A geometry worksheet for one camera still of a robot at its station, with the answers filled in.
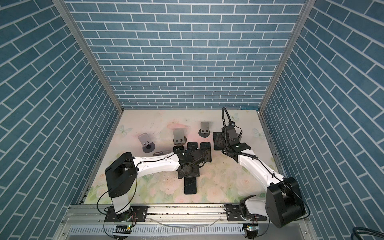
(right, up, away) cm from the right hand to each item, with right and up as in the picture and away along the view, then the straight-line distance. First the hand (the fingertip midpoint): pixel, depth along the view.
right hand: (222, 135), depth 87 cm
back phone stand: (-26, -3, +10) cm, 28 cm away
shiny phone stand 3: (-18, -27, -7) cm, 33 cm away
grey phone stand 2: (-46, -8, +7) cm, 47 cm away
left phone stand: (-39, -10, -1) cm, 40 cm away
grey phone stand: (-10, +2, +15) cm, 18 cm away
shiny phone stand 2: (-3, -2, -8) cm, 9 cm away
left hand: (-16, -23, -3) cm, 28 cm away
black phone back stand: (-27, -9, +12) cm, 31 cm away
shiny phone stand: (-9, -10, +14) cm, 19 cm away
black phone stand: (-18, -8, +13) cm, 24 cm away
